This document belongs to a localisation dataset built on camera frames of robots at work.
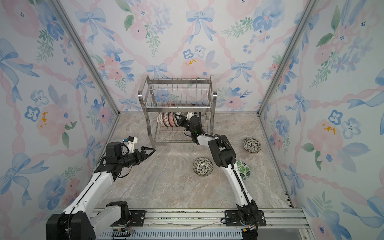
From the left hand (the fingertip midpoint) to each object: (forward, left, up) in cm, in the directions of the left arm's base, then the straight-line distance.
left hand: (151, 151), depth 80 cm
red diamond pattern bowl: (+27, -4, -4) cm, 28 cm away
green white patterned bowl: (+27, -10, -4) cm, 29 cm away
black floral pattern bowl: (+27, -7, -4) cm, 29 cm away
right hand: (+30, -10, -2) cm, 32 cm away
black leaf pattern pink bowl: (+14, -61, -14) cm, 65 cm away
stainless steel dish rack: (+13, -16, +19) cm, 28 cm away
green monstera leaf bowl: (-5, -52, -13) cm, 54 cm away
